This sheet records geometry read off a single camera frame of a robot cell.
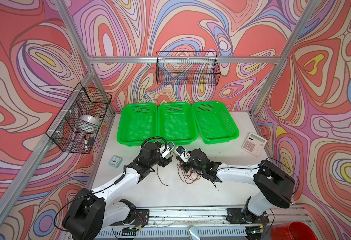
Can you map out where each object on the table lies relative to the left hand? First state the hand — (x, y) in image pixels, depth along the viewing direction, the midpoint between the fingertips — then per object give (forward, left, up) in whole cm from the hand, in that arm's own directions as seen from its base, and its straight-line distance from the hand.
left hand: (167, 147), depth 84 cm
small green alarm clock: (-3, +33, -11) cm, 35 cm away
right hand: (-5, -7, -5) cm, 10 cm away
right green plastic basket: (+27, -35, -13) cm, 46 cm away
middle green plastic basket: (+30, -5, -13) cm, 33 cm away
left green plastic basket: (+31, +26, -14) cm, 43 cm away
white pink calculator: (+9, -58, -11) cm, 59 cm away
